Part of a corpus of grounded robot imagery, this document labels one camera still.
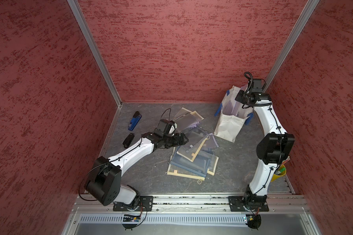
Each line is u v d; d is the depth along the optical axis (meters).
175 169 0.85
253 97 0.65
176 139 0.74
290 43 0.85
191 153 0.88
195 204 0.76
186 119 1.08
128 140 0.95
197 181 0.81
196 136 1.00
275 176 0.74
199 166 0.85
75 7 0.71
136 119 1.09
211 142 0.97
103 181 0.42
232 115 0.85
